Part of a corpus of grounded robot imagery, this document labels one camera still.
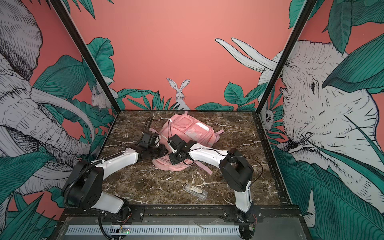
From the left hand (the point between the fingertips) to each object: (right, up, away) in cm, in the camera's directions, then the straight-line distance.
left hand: (170, 149), depth 89 cm
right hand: (+1, -5, -3) cm, 5 cm away
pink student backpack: (+14, +12, +11) cm, 21 cm away
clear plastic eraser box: (+16, -22, -8) cm, 28 cm away
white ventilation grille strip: (-18, -36, -18) cm, 44 cm away
